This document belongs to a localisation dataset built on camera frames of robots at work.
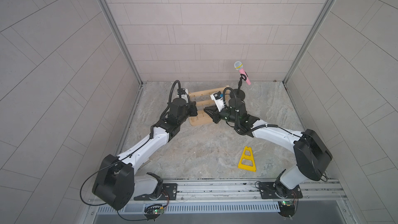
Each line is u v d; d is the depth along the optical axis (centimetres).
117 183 39
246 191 72
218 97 68
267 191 71
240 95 108
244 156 81
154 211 65
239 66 91
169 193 71
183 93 69
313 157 43
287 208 68
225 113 69
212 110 72
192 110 71
